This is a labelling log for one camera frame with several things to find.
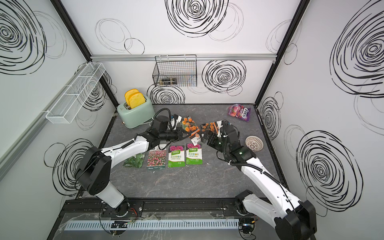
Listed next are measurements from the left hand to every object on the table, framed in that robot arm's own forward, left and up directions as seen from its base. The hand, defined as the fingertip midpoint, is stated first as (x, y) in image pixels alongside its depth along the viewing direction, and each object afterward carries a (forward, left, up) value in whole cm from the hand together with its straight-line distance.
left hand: (191, 135), depth 81 cm
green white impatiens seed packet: (-5, +9, -18) cm, 20 cm away
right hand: (-3, -8, +4) cm, 10 cm away
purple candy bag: (+32, -35, -14) cm, 50 cm away
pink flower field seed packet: (-7, +21, -19) cm, 29 cm away
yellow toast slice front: (+25, +37, +2) cm, 45 cm away
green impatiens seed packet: (-2, -2, -18) cm, 18 cm away
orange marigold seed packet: (+5, 0, 0) cm, 5 cm away
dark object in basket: (+29, +15, +14) cm, 35 cm away
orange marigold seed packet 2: (+19, -15, -17) cm, 30 cm away
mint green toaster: (+21, +37, -4) cm, 42 cm away
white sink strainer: (+5, -41, -16) cm, 44 cm away
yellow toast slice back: (+28, +42, +4) cm, 51 cm away
